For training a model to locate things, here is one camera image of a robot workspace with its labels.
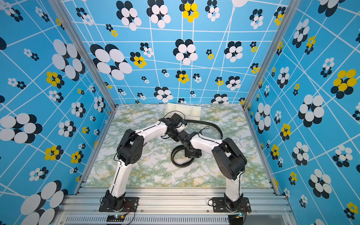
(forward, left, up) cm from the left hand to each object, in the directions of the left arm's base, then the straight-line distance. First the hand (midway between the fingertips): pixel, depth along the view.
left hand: (181, 136), depth 99 cm
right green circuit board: (-48, -29, -3) cm, 56 cm away
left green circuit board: (-47, +33, -4) cm, 58 cm away
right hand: (-13, -9, -2) cm, 16 cm away
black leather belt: (-19, -8, 0) cm, 20 cm away
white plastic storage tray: (+23, -7, +1) cm, 24 cm away
